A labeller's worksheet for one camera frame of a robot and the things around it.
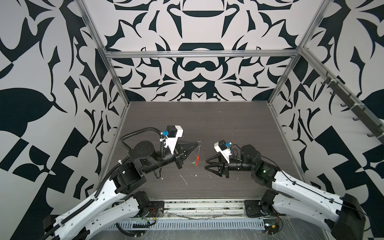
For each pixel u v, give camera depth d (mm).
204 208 759
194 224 649
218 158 665
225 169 596
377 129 501
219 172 618
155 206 757
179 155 480
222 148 602
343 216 407
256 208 743
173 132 464
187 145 525
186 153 543
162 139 461
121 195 444
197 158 557
